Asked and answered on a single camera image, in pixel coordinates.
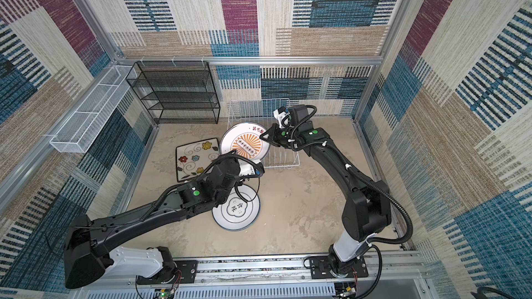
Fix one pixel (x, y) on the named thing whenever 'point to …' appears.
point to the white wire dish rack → (262, 111)
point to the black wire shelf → (176, 92)
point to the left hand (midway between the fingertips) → (234, 155)
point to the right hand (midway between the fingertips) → (264, 138)
